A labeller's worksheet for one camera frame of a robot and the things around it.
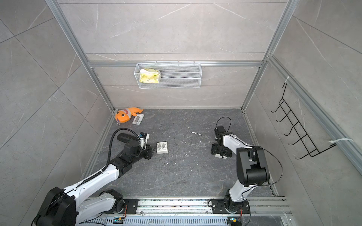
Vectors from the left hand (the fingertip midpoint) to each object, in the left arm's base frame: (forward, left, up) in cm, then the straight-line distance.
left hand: (154, 144), depth 84 cm
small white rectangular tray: (+29, +18, -10) cm, 36 cm away
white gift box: (+2, -3, -9) cm, 9 cm away
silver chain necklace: (+6, -28, -12) cm, 31 cm away
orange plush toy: (+28, +27, -4) cm, 39 cm away
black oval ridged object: (+11, +23, -9) cm, 27 cm away
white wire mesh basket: (+47, -9, +17) cm, 51 cm away
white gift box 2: (-6, -40, -6) cm, 41 cm away
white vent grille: (-38, -1, -12) cm, 40 cm away
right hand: (-2, -43, -12) cm, 45 cm away
